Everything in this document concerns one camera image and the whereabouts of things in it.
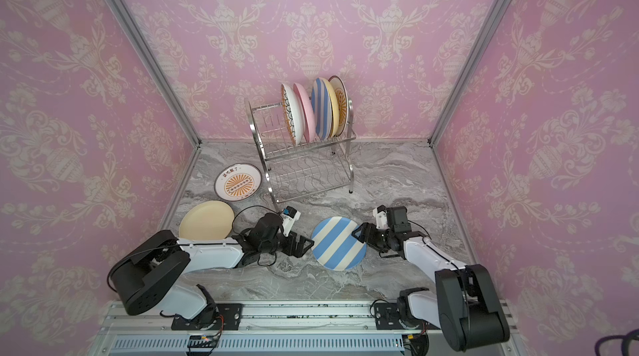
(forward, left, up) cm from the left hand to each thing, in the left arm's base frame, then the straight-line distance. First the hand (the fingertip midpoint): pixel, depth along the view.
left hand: (306, 242), depth 86 cm
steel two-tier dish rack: (+32, +1, +2) cm, 32 cm away
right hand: (+2, -19, 0) cm, 19 cm away
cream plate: (+9, +39, -3) cm, 40 cm away
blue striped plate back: (-1, -10, -2) cm, 11 cm away
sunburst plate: (+27, +31, -2) cm, 41 cm away
